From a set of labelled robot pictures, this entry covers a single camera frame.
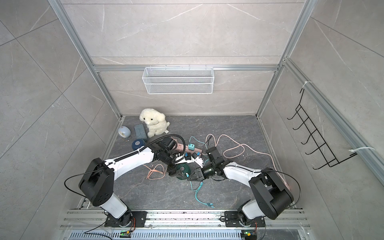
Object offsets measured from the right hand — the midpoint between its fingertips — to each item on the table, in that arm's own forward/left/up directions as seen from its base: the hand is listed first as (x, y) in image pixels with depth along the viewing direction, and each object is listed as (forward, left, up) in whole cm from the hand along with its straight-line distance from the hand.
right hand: (190, 179), depth 78 cm
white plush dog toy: (+37, +23, +7) cm, 44 cm away
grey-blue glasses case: (+38, +37, -6) cm, 53 cm away
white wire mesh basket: (+61, +8, +21) cm, 65 cm away
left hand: (+8, +3, 0) cm, 9 cm away
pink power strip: (+9, +2, +19) cm, 21 cm away
